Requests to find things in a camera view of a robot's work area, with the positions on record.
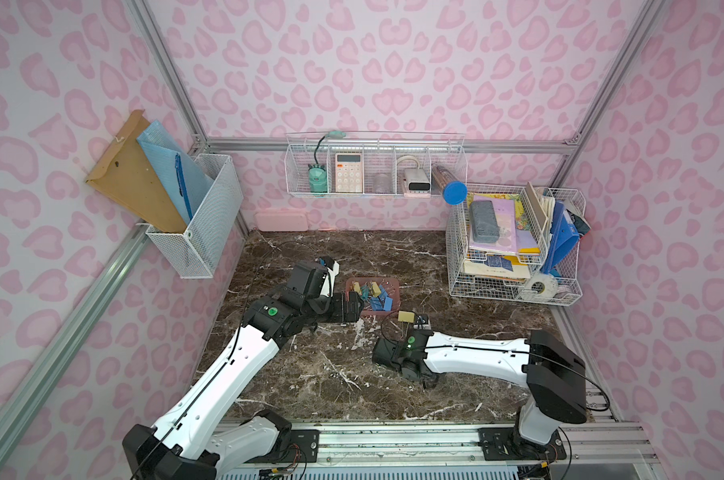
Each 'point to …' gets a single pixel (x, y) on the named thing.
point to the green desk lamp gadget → (317, 172)
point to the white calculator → (348, 172)
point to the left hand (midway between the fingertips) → (347, 298)
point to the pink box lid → (281, 219)
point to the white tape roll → (540, 287)
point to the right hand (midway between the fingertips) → (422, 361)
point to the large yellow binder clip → (406, 316)
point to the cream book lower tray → (478, 268)
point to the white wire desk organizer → (539, 203)
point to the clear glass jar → (382, 184)
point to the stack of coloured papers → (515, 234)
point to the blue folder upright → (564, 235)
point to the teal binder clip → (365, 292)
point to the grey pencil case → (484, 222)
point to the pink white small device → (416, 181)
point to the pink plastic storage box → (392, 285)
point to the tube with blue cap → (454, 191)
